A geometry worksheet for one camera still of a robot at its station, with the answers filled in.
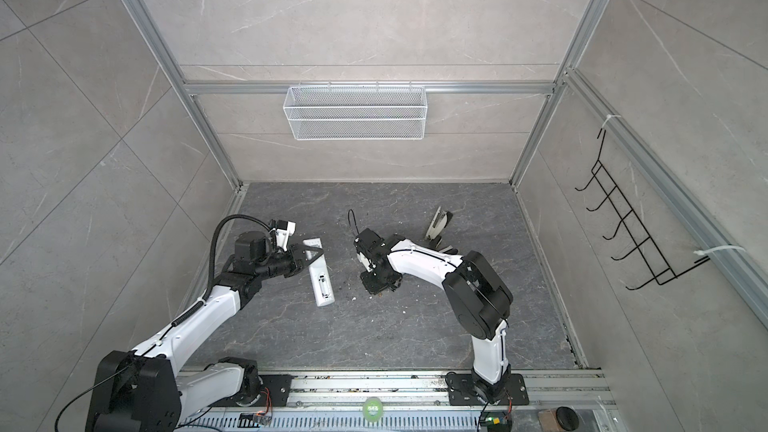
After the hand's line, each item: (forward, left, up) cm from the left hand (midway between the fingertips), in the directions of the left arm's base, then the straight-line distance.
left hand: (321, 247), depth 80 cm
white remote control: (-7, 0, -2) cm, 8 cm away
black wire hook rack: (-13, -73, +15) cm, 76 cm away
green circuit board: (-40, -43, -17) cm, 61 cm away
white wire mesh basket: (+46, -9, +12) cm, 48 cm away
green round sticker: (-36, -13, -17) cm, 42 cm away
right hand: (-5, -14, -15) cm, 21 cm away
